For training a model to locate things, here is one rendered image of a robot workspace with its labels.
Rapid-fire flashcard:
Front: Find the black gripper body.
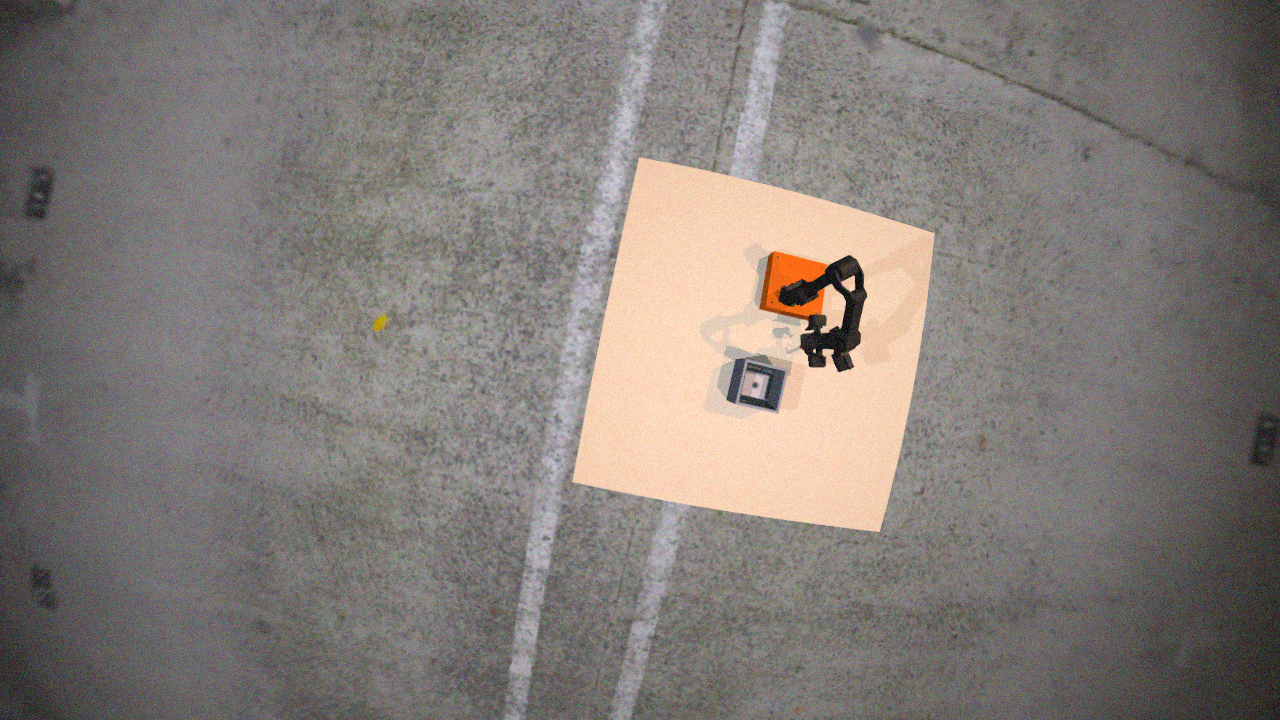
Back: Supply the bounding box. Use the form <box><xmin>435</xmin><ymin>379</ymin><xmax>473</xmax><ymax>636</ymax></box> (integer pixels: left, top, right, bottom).
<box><xmin>808</xmin><ymin>314</ymin><xmax>828</xmax><ymax>368</ymax></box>

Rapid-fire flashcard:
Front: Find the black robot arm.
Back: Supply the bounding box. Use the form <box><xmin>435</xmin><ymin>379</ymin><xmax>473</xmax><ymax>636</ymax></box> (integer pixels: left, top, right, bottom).
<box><xmin>778</xmin><ymin>255</ymin><xmax>867</xmax><ymax>372</ymax></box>

